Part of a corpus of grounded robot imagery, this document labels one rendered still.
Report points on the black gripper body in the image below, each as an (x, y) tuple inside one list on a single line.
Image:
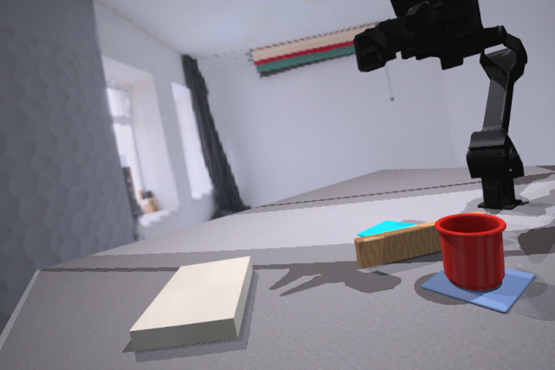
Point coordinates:
[(461, 21)]

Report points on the cream flat rectangular block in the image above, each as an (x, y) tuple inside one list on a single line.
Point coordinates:
[(203, 302)]

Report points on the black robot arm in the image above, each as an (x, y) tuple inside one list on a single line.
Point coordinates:
[(491, 153)]

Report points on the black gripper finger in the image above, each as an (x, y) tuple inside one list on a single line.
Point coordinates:
[(415, 30), (384, 44)]

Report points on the wooden plank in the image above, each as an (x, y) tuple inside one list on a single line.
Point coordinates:
[(395, 245)]

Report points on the red plastic cup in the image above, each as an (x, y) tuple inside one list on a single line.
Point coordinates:
[(472, 250)]

